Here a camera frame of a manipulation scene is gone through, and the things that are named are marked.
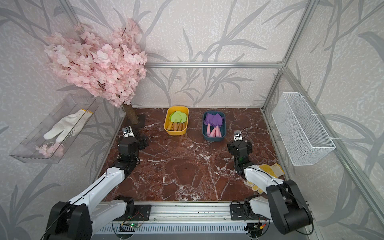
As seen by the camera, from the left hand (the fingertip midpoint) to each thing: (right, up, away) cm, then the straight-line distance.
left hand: (136, 135), depth 84 cm
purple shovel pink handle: (+43, +9, +25) cm, 50 cm away
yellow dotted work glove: (+80, -21, +4) cm, 83 cm away
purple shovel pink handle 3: (+50, 0, +17) cm, 53 cm away
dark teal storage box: (+53, +3, +22) cm, 57 cm away
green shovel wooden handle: (+18, +10, +28) cm, 35 cm away
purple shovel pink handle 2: (+49, +8, +24) cm, 55 cm away
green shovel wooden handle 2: (+24, +10, +28) cm, 38 cm away
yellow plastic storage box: (+13, +17, +28) cm, 36 cm away
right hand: (+61, -3, +5) cm, 61 cm away
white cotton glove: (-24, +6, -16) cm, 29 cm away
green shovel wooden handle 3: (+22, +4, +21) cm, 30 cm away
